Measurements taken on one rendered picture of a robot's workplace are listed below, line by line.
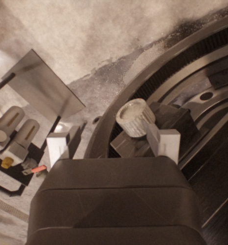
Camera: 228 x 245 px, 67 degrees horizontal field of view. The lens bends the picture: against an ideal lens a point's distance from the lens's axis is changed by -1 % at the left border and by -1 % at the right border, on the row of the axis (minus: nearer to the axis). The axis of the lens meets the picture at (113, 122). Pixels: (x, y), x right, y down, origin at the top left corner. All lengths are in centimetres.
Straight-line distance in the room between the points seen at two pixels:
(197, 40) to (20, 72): 89
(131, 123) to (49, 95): 94
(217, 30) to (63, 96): 82
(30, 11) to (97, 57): 35
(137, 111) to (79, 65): 77
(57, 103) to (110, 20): 57
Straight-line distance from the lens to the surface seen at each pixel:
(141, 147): 21
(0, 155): 85
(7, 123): 85
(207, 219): 21
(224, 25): 57
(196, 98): 56
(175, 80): 55
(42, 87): 110
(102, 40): 89
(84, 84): 100
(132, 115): 21
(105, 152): 37
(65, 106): 112
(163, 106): 25
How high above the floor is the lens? 85
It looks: 48 degrees down
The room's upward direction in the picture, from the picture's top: 171 degrees counter-clockwise
